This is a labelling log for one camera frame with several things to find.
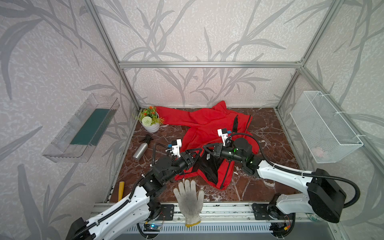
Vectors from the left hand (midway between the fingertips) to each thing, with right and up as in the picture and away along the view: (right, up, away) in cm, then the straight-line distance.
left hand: (204, 149), depth 67 cm
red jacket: (-1, +8, +35) cm, 36 cm away
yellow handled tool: (-44, -24, +11) cm, 51 cm away
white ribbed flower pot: (-34, +8, +35) cm, 49 cm away
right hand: (0, +2, +5) cm, 5 cm away
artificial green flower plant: (-35, +15, +28) cm, 47 cm away
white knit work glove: (-6, -30, +9) cm, 32 cm away
